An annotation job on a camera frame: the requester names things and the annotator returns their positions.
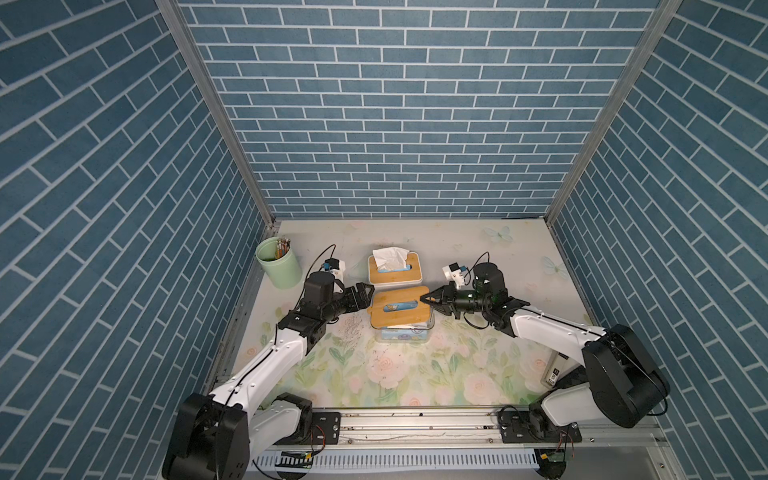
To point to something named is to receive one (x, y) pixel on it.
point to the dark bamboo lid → (399, 307)
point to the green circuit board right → (554, 456)
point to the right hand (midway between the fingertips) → (424, 301)
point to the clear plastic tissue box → (418, 326)
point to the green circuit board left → (295, 458)
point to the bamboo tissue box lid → (404, 276)
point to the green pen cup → (285, 271)
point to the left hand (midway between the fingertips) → (371, 290)
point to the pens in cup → (281, 247)
